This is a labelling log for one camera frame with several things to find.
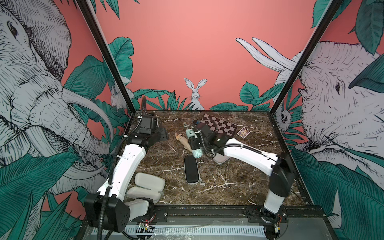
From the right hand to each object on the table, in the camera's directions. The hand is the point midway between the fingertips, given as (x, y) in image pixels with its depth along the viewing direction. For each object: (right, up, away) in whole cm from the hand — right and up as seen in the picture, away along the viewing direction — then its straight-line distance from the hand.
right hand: (188, 139), depth 81 cm
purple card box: (+39, +2, +26) cm, 46 cm away
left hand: (-14, +5, -1) cm, 15 cm away
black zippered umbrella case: (+1, -18, +3) cm, 18 cm away
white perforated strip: (-20, -44, -8) cm, 49 cm away
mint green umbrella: (+5, -7, -6) cm, 10 cm away
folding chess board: (+22, +7, +26) cm, 35 cm away
